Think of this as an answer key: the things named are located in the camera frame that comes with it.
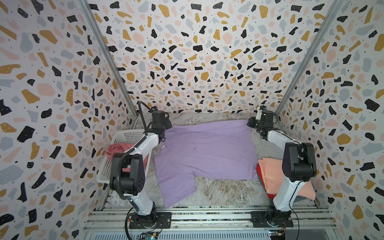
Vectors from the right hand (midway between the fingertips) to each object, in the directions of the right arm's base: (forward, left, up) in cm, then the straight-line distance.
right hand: (248, 115), depth 97 cm
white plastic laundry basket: (-31, +61, -6) cm, 68 cm away
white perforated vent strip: (-63, +38, -16) cm, 76 cm away
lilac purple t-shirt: (-16, +19, -18) cm, 31 cm away
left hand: (-6, +53, +3) cm, 53 cm away
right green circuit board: (-62, -6, -18) cm, 65 cm away
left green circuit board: (-64, +54, -16) cm, 85 cm away
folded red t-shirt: (-46, -5, -13) cm, 48 cm away
